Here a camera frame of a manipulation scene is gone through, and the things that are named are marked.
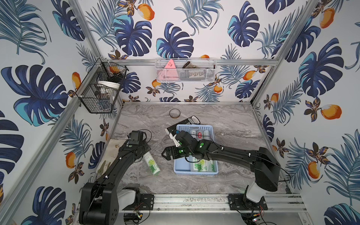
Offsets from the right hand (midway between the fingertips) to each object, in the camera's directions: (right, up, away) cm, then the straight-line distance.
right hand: (168, 152), depth 78 cm
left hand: (-14, +2, +9) cm, 17 cm away
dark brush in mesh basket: (+14, +49, +13) cm, 52 cm away
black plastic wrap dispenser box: (+17, +18, +32) cm, 40 cm away
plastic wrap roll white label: (-9, -7, +2) cm, 11 cm away
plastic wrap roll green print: (+19, -9, +6) cm, 22 cm away
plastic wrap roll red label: (+20, +8, +20) cm, 29 cm away
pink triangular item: (0, +48, +13) cm, 50 cm away
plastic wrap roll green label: (+26, -9, +6) cm, 28 cm away
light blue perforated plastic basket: (+8, -11, +10) cm, 16 cm away
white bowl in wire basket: (-40, +37, +10) cm, 56 cm away
